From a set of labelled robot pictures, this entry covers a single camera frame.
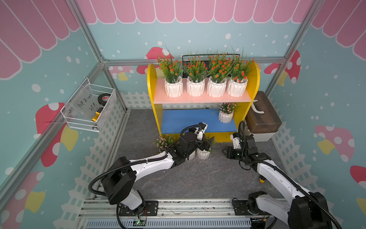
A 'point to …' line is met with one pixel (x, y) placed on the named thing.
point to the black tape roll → (103, 98)
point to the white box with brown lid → (262, 120)
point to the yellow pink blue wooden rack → (174, 115)
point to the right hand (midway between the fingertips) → (223, 150)
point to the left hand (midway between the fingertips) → (206, 135)
